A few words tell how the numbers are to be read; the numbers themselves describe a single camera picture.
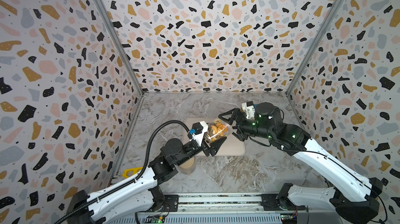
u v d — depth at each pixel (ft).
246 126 1.79
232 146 2.01
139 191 1.56
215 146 1.80
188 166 2.46
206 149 1.78
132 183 1.53
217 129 1.93
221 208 2.40
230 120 1.77
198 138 1.79
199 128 1.71
